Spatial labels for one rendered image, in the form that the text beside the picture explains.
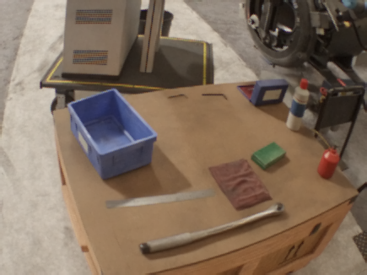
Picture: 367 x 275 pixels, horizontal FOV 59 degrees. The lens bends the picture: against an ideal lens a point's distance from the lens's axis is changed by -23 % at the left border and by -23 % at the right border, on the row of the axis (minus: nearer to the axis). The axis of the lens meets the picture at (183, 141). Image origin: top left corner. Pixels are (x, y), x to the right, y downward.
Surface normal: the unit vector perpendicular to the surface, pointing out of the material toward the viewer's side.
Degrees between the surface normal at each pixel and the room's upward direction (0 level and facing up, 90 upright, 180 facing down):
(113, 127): 0
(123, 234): 0
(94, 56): 90
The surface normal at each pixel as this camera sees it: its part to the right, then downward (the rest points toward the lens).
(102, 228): 0.12, -0.77
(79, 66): -0.06, 0.62
